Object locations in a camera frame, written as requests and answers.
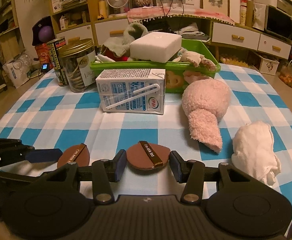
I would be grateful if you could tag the red white santa plush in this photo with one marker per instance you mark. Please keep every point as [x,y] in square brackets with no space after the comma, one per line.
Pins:
[106,52]

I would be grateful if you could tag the white rolled cloth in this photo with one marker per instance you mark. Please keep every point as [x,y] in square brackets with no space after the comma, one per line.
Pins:
[253,147]

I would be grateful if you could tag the purple ball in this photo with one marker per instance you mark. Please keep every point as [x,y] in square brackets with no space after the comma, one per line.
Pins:
[46,34]

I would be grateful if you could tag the clear jar gold lid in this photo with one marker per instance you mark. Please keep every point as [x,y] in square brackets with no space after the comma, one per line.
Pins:
[76,58]

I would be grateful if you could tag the pink lace cloth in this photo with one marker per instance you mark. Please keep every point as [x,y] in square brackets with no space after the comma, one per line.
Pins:
[146,13]

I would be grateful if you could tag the white storage box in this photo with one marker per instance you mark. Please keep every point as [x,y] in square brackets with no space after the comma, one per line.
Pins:
[266,64]

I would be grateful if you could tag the bag of oranges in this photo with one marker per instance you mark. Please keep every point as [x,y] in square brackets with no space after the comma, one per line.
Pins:
[286,74]

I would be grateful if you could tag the blue white checkered tablecloth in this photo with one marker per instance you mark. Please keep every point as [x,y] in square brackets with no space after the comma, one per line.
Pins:
[50,116]

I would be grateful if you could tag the grey plush toy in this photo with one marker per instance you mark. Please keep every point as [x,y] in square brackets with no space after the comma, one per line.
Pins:
[120,46]

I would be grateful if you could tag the pink plush toy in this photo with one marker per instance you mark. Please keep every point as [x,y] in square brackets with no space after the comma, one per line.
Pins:
[205,102]

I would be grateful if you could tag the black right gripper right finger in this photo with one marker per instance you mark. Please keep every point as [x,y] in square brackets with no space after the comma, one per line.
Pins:
[181,168]

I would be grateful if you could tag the white blue milk carton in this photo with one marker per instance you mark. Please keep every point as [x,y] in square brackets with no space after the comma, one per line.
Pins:
[132,90]

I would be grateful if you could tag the green plastic basket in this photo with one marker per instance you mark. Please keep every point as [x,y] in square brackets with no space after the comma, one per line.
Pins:
[178,74]

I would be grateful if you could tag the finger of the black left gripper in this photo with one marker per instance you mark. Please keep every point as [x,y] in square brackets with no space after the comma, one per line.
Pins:
[42,155]

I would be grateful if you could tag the white foam sponge block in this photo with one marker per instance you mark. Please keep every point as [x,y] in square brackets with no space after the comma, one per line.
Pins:
[156,47]

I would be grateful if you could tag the tall green drink can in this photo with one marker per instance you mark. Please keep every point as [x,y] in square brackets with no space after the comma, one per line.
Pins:
[53,47]

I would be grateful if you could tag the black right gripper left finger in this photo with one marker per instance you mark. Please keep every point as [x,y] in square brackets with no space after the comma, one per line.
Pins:
[110,169]

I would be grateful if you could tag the brown round powder puff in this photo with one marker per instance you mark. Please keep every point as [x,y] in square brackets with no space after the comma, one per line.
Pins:
[147,156]

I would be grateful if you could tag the wooden tv cabinet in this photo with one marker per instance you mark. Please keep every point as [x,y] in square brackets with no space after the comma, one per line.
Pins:
[220,34]

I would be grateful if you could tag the wooden shelf unit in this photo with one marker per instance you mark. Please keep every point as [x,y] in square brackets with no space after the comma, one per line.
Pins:
[67,15]

